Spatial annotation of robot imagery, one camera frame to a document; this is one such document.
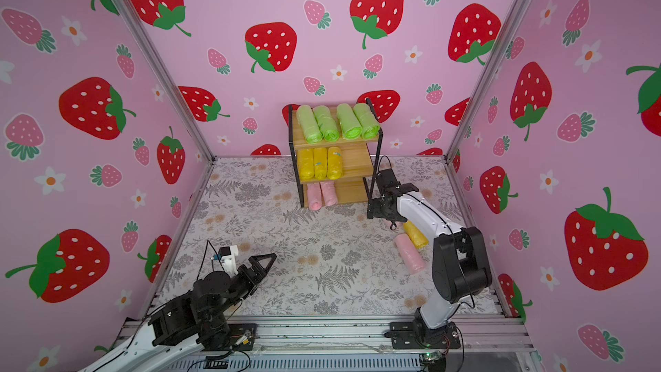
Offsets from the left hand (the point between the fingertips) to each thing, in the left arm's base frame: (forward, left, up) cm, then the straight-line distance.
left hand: (275, 263), depth 72 cm
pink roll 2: (+35, -14, -12) cm, 39 cm away
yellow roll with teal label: (+31, -17, +6) cm, 36 cm away
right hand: (+22, -36, -7) cm, 43 cm away
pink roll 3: (+9, -43, -13) cm, 46 cm away
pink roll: (+32, -8, -10) cm, 34 cm away
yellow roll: (+35, -6, +6) cm, 36 cm away
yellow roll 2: (+35, -11, +6) cm, 37 cm away
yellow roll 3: (+16, -46, -12) cm, 50 cm away
